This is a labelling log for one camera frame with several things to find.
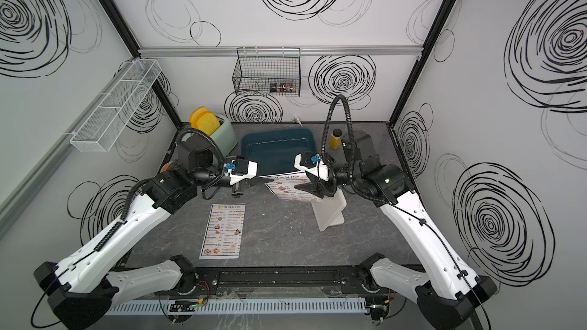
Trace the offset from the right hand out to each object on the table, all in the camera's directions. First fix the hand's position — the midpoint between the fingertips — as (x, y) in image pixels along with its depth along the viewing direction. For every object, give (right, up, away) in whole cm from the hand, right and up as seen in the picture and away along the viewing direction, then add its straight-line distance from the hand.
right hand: (301, 173), depth 62 cm
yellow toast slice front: (-38, +17, +32) cm, 53 cm away
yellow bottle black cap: (+16, +10, +42) cm, 46 cm away
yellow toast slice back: (-43, +20, +31) cm, 56 cm away
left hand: (-8, 0, -3) cm, 9 cm away
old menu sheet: (-5, -4, 0) cm, 6 cm away
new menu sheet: (-29, -26, +23) cm, 45 cm away
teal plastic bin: (-12, +4, +48) cm, 50 cm away
